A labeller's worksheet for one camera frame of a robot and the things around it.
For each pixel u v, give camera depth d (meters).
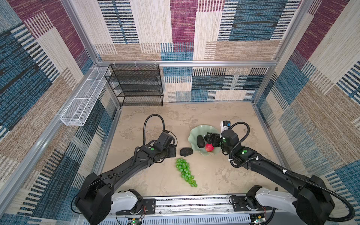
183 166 0.82
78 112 0.70
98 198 0.40
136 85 1.11
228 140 0.61
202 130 0.99
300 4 0.73
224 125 0.72
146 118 0.69
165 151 0.64
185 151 0.88
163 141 0.63
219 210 0.73
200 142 0.93
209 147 0.89
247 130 0.64
